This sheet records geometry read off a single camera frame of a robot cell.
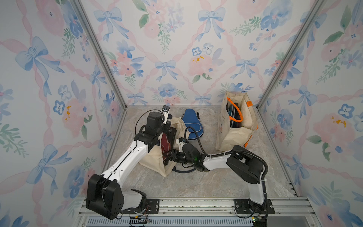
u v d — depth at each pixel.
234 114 0.93
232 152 0.55
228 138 0.85
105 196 0.40
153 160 0.80
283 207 0.77
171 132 1.00
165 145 0.90
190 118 1.15
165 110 0.69
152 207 0.74
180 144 0.83
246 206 0.73
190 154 0.70
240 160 0.56
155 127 0.60
